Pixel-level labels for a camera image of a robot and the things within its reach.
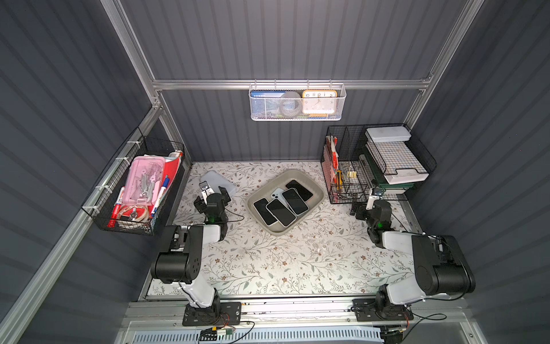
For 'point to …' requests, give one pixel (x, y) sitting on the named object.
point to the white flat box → (377, 134)
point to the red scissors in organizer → (334, 155)
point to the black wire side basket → (104, 205)
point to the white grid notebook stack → (397, 161)
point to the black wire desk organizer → (360, 173)
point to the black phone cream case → (261, 207)
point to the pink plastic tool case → (144, 180)
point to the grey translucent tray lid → (215, 180)
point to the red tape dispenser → (134, 213)
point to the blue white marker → (164, 187)
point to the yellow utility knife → (339, 180)
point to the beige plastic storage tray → (278, 181)
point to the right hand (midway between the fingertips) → (370, 202)
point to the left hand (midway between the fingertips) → (212, 191)
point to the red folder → (170, 170)
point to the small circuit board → (211, 334)
